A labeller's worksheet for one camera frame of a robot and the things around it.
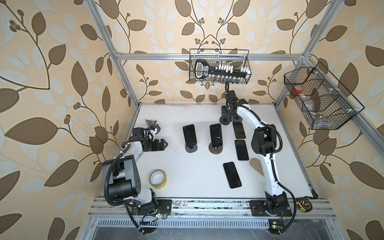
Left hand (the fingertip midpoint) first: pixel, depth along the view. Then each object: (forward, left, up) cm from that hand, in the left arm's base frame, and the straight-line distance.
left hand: (159, 143), depth 92 cm
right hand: (+25, -44, +2) cm, 51 cm away
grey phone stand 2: (0, -20, -6) cm, 21 cm away
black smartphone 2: (-16, -44, -6) cm, 47 cm away
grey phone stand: (+15, +8, 0) cm, 17 cm away
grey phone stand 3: (+24, -43, -6) cm, 50 cm away
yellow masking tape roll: (-20, -2, -7) cm, 21 cm away
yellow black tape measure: (-30, -78, -3) cm, 83 cm away
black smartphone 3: (+12, -51, -1) cm, 53 cm away
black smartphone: (+2, -19, +8) cm, 20 cm away
